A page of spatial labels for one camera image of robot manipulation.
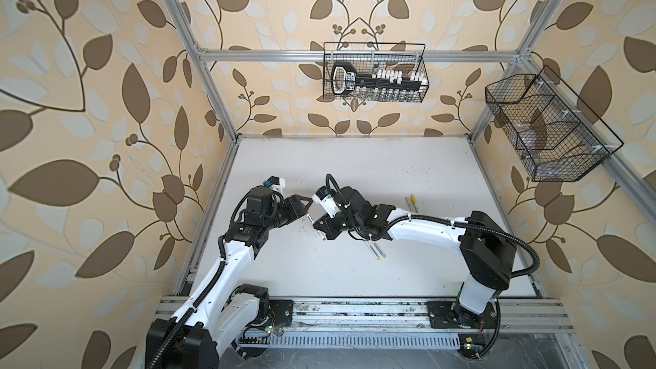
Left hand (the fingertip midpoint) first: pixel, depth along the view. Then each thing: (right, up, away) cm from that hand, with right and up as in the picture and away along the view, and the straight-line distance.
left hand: (304, 200), depth 79 cm
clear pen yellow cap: (+40, -3, +20) cm, 45 cm away
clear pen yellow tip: (+23, -18, +7) cm, 30 cm away
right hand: (+3, -8, +2) cm, 9 cm away
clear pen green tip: (+25, -18, +8) cm, 32 cm away
